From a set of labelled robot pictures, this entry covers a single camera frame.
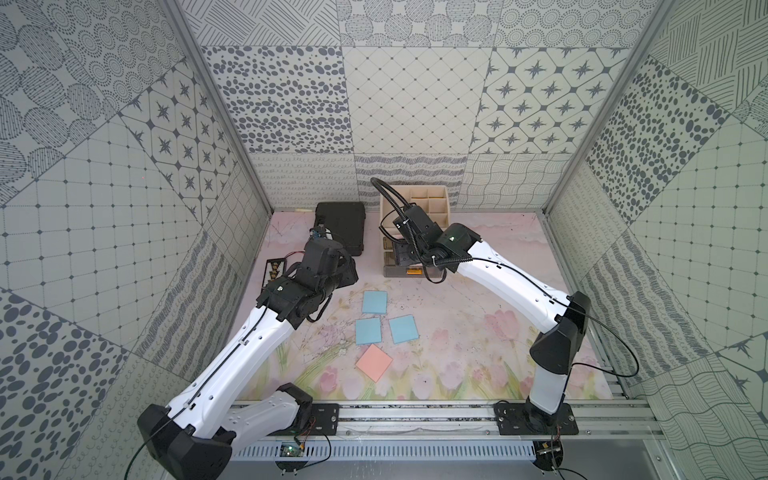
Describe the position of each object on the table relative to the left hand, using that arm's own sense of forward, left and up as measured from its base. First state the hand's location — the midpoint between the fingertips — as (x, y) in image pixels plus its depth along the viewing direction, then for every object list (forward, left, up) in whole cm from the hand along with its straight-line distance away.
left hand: (355, 264), depth 73 cm
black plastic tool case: (+32, +10, -18) cm, 38 cm away
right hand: (+7, -14, -3) cm, 16 cm away
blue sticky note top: (+4, -3, -27) cm, 28 cm away
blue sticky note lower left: (-6, -2, -26) cm, 27 cm away
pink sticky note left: (-15, -4, -27) cm, 31 cm away
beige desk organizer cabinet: (+23, -20, +1) cm, 31 cm away
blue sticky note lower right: (-4, -12, -27) cm, 30 cm away
